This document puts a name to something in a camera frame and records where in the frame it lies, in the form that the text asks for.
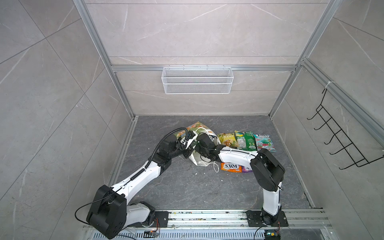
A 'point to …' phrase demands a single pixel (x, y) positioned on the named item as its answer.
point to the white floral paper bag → (192, 131)
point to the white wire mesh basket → (197, 80)
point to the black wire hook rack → (353, 151)
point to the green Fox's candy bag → (245, 141)
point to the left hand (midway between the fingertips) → (196, 138)
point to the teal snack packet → (264, 141)
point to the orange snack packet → (231, 167)
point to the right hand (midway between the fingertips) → (193, 144)
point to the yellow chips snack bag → (228, 139)
